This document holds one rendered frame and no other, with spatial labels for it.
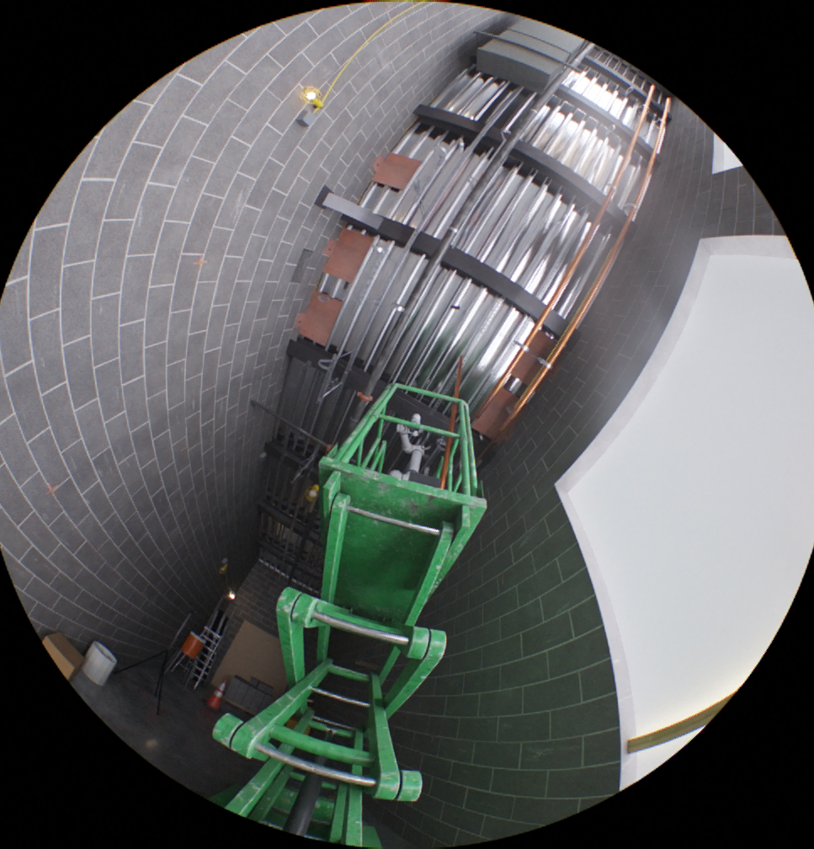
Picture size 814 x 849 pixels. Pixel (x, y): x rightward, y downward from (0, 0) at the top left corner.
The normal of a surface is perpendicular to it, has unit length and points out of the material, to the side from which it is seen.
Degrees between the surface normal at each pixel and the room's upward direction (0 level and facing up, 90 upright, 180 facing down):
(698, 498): 90
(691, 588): 90
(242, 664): 90
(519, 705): 90
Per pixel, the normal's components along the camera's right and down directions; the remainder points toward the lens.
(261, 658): 0.46, -0.76
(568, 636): -0.87, -0.48
